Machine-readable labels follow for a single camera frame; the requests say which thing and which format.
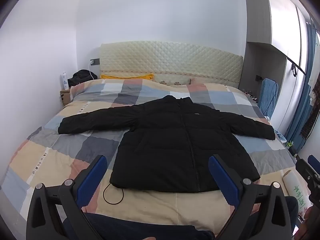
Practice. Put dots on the grey wardrobe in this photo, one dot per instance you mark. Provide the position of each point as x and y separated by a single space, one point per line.
272 30

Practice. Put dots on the floral pillow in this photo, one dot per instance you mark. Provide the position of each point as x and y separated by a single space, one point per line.
172 82

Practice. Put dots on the white spray bottle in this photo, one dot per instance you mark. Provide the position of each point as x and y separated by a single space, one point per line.
65 81

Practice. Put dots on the wall socket with charger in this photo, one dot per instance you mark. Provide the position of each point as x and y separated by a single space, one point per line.
95 61

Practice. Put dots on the brown nightstand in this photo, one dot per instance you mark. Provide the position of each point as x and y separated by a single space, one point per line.
65 97

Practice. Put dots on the blue curtain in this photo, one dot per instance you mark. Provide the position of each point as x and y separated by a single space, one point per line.
300 110

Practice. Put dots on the black bag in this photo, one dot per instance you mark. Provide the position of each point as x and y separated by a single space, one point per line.
81 78

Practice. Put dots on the white roll with green print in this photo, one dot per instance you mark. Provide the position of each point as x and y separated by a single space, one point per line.
296 192

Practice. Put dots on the green plant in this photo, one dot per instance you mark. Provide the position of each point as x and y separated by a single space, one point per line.
290 145

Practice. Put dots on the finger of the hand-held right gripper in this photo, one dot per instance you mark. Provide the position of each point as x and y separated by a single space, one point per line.
314 162

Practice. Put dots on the checkered bed blanket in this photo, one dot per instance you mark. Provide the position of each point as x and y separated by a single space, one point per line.
50 160

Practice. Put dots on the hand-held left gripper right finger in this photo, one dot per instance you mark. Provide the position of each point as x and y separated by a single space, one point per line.
223 178

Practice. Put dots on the brown plaid hanging garment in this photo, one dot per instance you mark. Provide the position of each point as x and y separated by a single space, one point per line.
311 120

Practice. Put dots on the white hanging garment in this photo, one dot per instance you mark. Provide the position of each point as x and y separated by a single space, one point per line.
312 80

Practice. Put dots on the cream quilted headboard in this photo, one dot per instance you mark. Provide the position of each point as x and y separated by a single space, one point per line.
162 60

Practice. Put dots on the yellow cloth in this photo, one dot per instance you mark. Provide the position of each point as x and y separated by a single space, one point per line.
127 76

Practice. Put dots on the black puffer jacket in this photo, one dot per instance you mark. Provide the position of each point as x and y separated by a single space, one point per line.
162 142

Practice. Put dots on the person's dark blue pants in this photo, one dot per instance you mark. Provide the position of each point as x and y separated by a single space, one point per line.
140 227

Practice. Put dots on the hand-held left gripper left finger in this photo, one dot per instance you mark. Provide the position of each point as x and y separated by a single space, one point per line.
92 178

